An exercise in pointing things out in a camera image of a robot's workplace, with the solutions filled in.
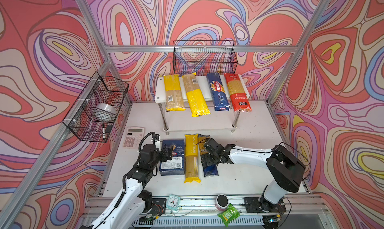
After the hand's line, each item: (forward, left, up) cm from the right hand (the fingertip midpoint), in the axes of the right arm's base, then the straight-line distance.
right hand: (209, 162), depth 89 cm
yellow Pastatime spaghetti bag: (+1, +11, +4) cm, 12 cm away
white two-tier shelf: (+28, +21, +6) cm, 35 cm away
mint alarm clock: (-21, +21, +3) cm, 29 cm away
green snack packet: (-26, -7, +2) cm, 27 cm away
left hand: (+6, +25, +13) cm, 28 cm away
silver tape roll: (+13, +51, +35) cm, 63 cm away
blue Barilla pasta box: (-5, +19, +9) cm, 22 cm away
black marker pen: (+6, +53, +27) cm, 60 cm away
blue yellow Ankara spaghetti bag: (-6, +1, +3) cm, 7 cm away
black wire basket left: (+6, +61, +34) cm, 70 cm away
